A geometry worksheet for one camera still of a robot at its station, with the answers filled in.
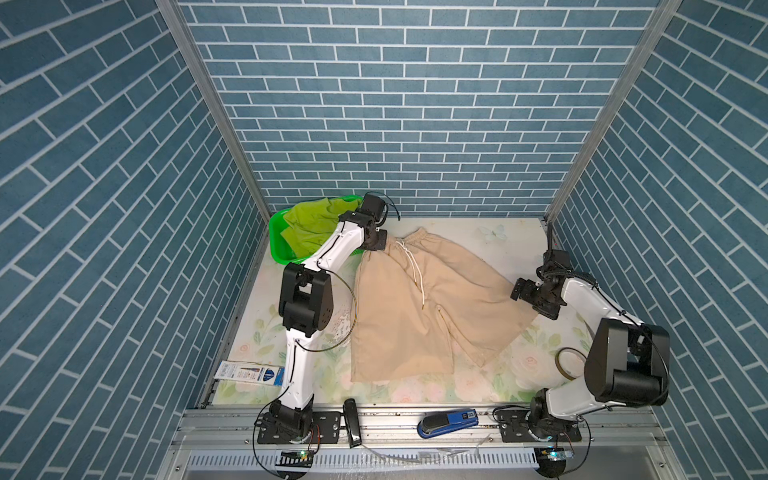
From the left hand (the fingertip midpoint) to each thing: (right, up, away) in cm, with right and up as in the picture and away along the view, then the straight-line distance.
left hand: (376, 241), depth 99 cm
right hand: (+46, -17, -8) cm, 50 cm away
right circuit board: (+45, -54, -27) cm, 75 cm away
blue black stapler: (+16, -44, -30) cm, 55 cm away
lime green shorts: (-26, +6, +9) cm, 28 cm away
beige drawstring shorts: (+14, -19, -3) cm, 24 cm away
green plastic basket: (-36, -3, +8) cm, 37 cm away
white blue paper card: (-32, -36, -18) cm, 52 cm away
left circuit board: (-18, -54, -27) cm, 63 cm away
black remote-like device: (-4, -45, -27) cm, 52 cm away
